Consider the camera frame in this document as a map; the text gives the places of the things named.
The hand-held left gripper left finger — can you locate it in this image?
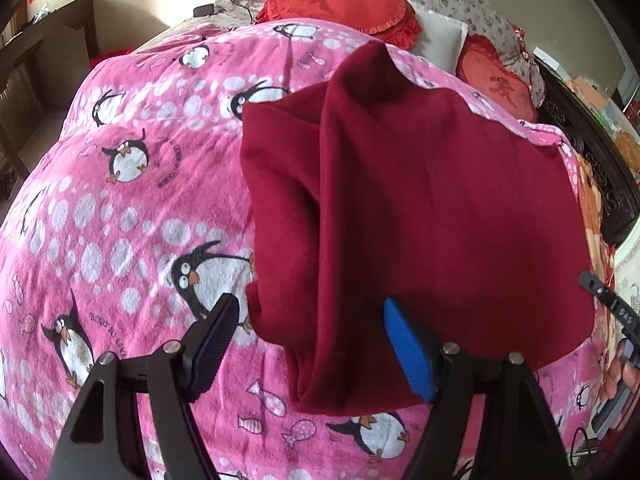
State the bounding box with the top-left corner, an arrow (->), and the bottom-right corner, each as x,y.
45,292 -> 245,480

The dark wooden furniture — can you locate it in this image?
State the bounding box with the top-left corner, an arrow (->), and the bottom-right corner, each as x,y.
0,0 -> 98,201

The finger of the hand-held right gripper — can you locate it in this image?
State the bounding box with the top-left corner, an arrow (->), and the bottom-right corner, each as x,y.
578,271 -> 640,361

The pink penguin print blanket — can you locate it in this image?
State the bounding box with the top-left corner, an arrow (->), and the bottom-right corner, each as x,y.
0,17 -> 621,480

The dark carved wooden headboard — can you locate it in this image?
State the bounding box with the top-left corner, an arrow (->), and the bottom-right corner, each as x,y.
532,47 -> 640,246

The orange patchwork fleece blanket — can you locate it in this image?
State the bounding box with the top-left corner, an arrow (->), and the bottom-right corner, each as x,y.
570,150 -> 640,461

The person's right hand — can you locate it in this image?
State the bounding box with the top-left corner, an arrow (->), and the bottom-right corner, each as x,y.
619,338 -> 640,386

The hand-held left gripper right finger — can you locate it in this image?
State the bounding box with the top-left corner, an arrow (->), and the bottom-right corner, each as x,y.
382,297 -> 573,480

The white pillow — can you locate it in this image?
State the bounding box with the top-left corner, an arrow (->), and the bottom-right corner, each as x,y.
412,7 -> 471,71

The dark red garment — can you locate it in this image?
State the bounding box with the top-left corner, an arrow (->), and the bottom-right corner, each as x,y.
240,40 -> 597,417

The orange plastic bag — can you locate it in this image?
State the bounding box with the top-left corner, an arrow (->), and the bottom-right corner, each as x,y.
615,132 -> 640,171

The red heart cushion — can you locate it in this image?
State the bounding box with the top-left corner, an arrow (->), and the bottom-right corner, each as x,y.
456,34 -> 538,123
255,0 -> 423,51

